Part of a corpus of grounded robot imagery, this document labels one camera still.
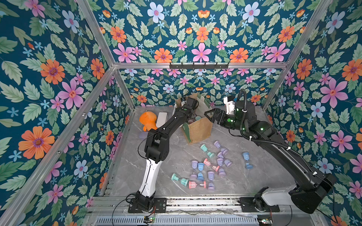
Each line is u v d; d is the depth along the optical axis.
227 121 0.58
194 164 0.86
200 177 0.82
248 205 0.73
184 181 0.79
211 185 0.78
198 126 0.86
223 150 0.91
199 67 0.93
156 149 0.57
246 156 0.89
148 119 1.04
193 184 0.78
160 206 0.73
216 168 0.84
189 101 0.78
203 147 0.93
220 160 0.87
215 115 0.59
